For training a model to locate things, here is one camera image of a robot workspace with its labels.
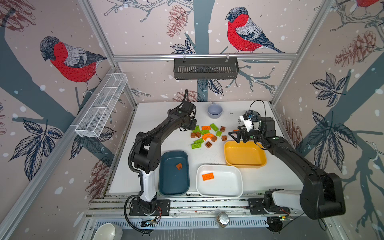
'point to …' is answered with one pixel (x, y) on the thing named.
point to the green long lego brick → (196, 145)
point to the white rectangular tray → (219, 181)
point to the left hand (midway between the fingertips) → (193, 125)
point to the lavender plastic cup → (214, 111)
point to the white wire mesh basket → (91, 123)
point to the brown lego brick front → (208, 144)
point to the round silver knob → (223, 219)
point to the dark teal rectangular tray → (174, 174)
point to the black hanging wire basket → (205, 69)
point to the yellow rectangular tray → (244, 154)
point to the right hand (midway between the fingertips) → (234, 131)
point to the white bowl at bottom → (108, 231)
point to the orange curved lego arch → (207, 135)
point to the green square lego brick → (218, 133)
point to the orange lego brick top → (206, 128)
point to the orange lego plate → (208, 176)
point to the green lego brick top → (213, 125)
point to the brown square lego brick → (179, 166)
